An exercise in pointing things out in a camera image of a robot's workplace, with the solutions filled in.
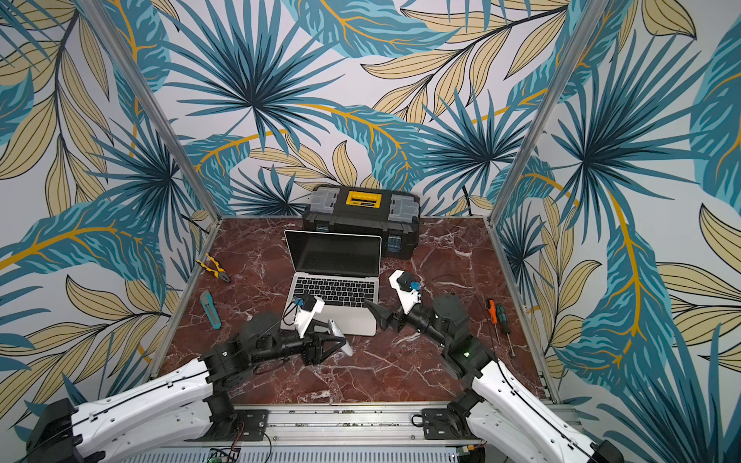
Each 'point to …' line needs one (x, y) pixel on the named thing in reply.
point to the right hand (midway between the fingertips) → (363, 303)
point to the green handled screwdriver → (502, 317)
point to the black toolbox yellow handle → (393, 214)
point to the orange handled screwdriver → (492, 311)
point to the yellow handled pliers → (218, 272)
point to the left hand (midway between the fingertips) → (338, 340)
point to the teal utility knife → (209, 306)
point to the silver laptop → (342, 269)
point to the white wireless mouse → (335, 330)
